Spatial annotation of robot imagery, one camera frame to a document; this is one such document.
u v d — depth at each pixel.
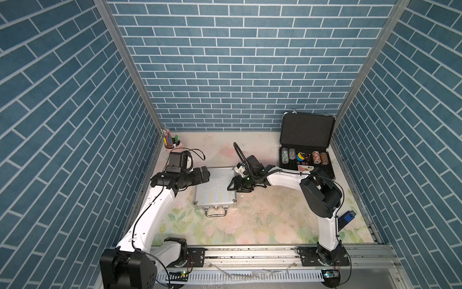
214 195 0.90
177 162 0.60
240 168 0.88
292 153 1.05
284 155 1.04
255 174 0.75
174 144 1.02
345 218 0.81
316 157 1.04
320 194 0.52
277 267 0.72
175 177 0.54
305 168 1.02
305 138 1.04
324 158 1.02
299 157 1.05
